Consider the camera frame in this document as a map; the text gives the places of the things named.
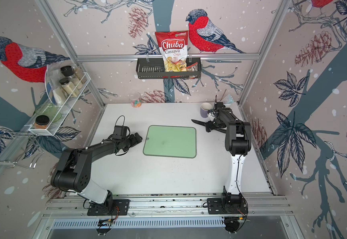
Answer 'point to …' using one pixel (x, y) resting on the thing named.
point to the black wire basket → (153, 68)
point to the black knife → (202, 123)
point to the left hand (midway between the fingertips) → (140, 137)
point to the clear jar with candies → (136, 101)
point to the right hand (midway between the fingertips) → (212, 126)
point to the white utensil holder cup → (230, 100)
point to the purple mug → (205, 107)
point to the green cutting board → (171, 141)
